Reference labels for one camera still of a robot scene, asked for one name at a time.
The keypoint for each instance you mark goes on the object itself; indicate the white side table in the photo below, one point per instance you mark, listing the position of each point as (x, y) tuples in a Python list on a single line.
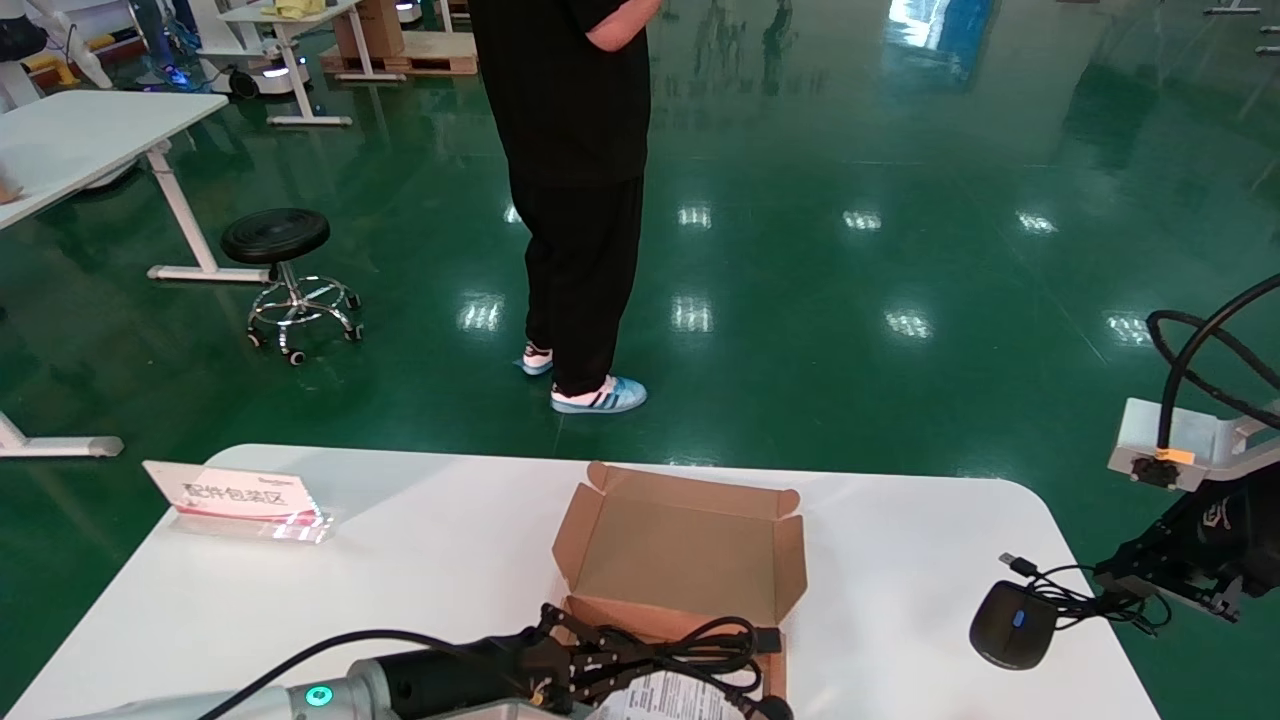
[(80, 135)]

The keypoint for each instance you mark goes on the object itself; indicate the black round chrome stool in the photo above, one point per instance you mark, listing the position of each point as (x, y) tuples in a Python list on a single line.
[(275, 235)]

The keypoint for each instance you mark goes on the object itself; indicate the yellow cloth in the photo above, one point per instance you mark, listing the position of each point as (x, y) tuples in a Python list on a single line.
[(295, 8)]

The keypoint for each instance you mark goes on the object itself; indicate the person in black clothes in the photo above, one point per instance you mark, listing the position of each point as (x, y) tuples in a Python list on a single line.
[(570, 100)]

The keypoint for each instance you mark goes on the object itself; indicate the white humanoid robot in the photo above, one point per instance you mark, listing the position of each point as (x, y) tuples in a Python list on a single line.
[(18, 40)]

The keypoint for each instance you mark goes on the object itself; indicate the white table with yellow cloth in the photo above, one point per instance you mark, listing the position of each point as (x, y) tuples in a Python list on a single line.
[(240, 15)]

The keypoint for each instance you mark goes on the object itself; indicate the brown cardboard carton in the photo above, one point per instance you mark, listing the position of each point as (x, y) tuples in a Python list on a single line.
[(370, 25)]

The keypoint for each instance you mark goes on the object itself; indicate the open cardboard storage box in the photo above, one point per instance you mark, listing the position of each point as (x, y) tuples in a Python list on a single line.
[(690, 550)]

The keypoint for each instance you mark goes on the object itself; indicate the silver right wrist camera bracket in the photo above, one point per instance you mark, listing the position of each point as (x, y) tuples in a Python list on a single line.
[(1190, 440)]

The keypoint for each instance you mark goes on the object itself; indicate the wooden pallet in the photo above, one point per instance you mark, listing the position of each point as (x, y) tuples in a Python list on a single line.
[(430, 50)]

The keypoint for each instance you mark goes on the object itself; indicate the white printed manual sheet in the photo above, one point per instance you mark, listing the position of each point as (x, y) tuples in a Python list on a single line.
[(680, 700)]

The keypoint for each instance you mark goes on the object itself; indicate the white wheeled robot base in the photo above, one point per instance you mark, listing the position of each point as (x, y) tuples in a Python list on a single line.
[(275, 80)]

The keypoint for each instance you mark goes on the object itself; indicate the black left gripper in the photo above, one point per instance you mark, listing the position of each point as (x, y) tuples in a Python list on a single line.
[(460, 675)]

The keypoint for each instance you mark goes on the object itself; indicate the acrylic sign holder red label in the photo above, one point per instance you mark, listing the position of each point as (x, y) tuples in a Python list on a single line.
[(240, 492)]

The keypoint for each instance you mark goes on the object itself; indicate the white table foot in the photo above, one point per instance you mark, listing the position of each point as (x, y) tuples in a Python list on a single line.
[(1235, 10)]

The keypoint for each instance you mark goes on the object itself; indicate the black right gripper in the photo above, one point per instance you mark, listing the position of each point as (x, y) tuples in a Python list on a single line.
[(1235, 540)]

